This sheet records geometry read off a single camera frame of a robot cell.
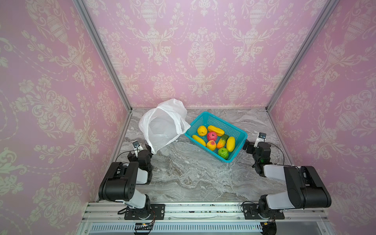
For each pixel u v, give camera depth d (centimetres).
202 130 100
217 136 102
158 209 76
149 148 81
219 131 102
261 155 72
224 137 99
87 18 73
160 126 109
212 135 97
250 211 73
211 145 93
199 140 97
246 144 86
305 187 44
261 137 79
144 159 70
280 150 76
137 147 77
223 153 89
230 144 95
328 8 69
